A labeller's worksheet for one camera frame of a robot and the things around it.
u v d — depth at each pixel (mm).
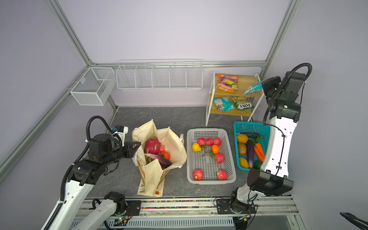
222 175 792
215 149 890
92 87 967
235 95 1032
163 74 972
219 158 862
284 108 439
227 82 826
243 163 844
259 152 913
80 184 433
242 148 907
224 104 962
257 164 837
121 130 618
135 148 667
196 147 915
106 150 521
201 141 936
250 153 900
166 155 827
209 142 935
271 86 569
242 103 964
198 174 793
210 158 912
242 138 941
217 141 938
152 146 814
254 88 667
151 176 706
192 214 735
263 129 986
